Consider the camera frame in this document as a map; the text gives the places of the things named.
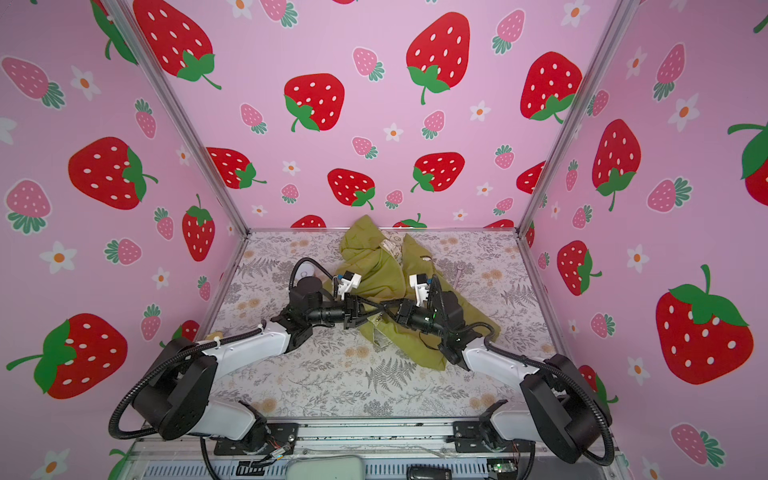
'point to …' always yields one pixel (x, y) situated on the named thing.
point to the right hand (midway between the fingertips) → (379, 308)
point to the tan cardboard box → (212, 335)
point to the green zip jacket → (396, 335)
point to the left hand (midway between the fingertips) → (381, 312)
